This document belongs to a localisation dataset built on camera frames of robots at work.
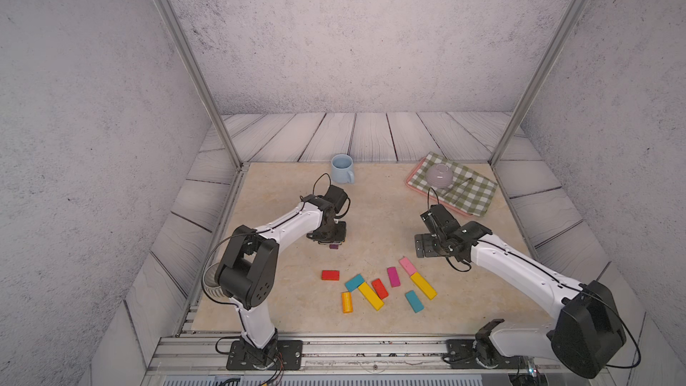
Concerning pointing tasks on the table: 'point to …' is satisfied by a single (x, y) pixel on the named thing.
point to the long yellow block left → (372, 297)
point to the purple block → (333, 246)
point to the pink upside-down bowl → (439, 175)
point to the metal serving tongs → (467, 180)
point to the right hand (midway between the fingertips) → (434, 244)
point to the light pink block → (407, 265)
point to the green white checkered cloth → (467, 190)
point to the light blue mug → (341, 171)
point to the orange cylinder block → (347, 302)
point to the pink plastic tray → (427, 192)
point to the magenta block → (393, 275)
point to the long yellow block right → (424, 286)
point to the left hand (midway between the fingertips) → (343, 242)
